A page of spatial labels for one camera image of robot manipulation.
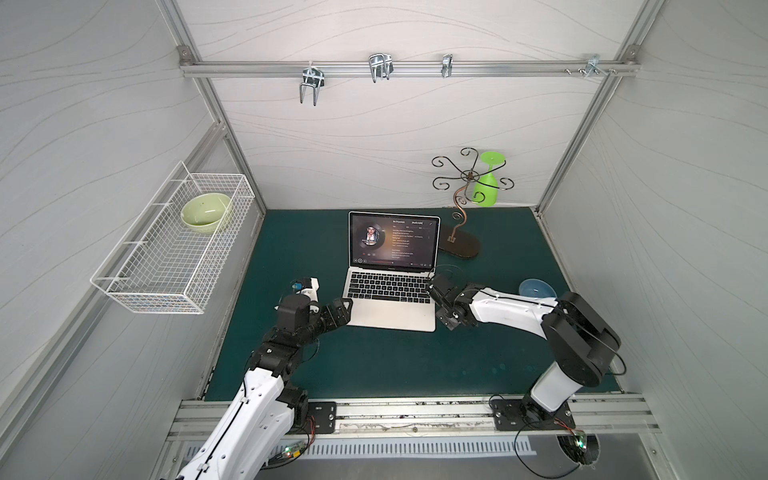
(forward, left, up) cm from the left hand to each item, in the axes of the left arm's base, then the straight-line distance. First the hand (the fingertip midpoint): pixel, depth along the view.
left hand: (341, 305), depth 80 cm
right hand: (+7, -35, -9) cm, 37 cm away
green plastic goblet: (+37, -43, +10) cm, 58 cm away
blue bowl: (+13, -61, -11) cm, 64 cm away
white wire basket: (+3, +38, +18) cm, 42 cm away
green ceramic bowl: (+14, +33, +21) cm, 42 cm away
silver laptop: (+22, -13, -9) cm, 27 cm away
